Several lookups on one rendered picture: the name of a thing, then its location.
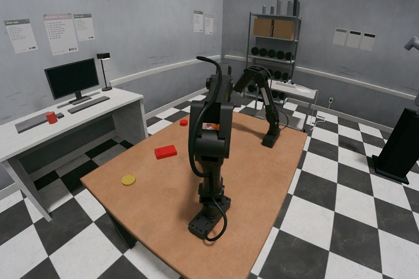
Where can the yellow flat disc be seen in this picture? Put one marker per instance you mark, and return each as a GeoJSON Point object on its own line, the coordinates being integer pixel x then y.
{"type": "Point", "coordinates": [128, 180]}

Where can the orange translucent pill bottle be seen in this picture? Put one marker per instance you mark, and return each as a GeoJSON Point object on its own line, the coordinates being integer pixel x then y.
{"type": "Point", "coordinates": [215, 126]}

